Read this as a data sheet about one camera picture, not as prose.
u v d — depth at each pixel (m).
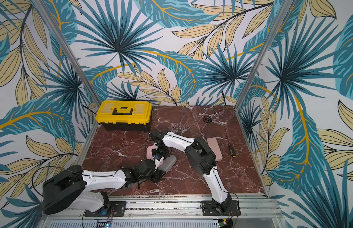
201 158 0.56
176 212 0.73
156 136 0.77
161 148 0.78
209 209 0.73
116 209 0.74
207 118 1.13
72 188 0.42
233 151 0.93
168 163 0.86
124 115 0.92
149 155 0.95
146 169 0.65
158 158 0.76
